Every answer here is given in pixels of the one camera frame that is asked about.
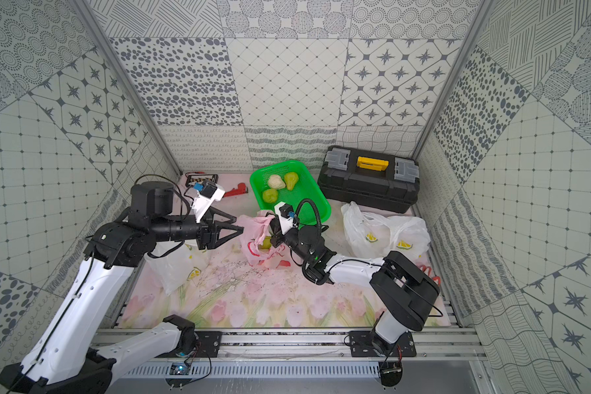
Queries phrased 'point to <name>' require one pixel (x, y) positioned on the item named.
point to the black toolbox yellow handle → (374, 181)
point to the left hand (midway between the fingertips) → (242, 226)
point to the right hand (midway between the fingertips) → (267, 216)
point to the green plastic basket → (306, 187)
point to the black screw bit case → (192, 178)
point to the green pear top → (290, 179)
